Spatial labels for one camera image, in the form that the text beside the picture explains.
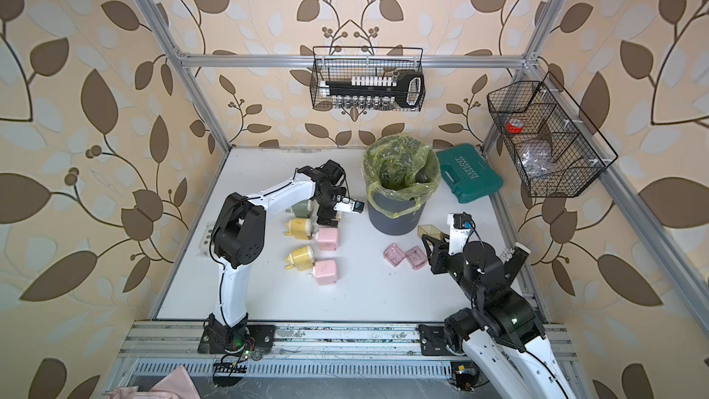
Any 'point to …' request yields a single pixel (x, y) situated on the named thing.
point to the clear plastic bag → (536, 159)
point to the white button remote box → (204, 250)
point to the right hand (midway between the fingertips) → (432, 237)
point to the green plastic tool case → (467, 175)
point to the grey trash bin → (402, 224)
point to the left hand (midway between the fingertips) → (333, 203)
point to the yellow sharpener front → (303, 259)
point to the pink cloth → (177, 385)
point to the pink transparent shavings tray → (393, 254)
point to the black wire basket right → (555, 151)
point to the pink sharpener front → (326, 272)
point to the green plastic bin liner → (401, 166)
